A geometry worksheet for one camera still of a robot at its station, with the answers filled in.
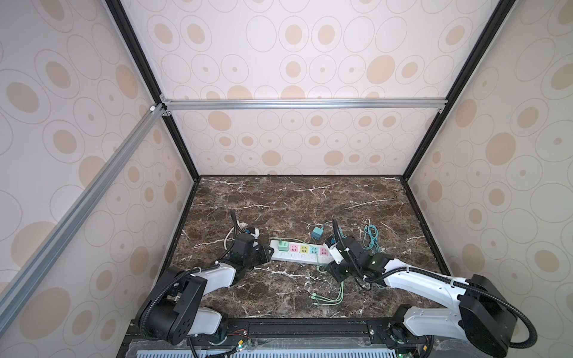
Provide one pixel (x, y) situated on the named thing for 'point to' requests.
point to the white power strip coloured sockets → (301, 253)
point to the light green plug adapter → (283, 246)
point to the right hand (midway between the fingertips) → (336, 264)
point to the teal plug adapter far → (317, 233)
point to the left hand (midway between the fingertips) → (278, 249)
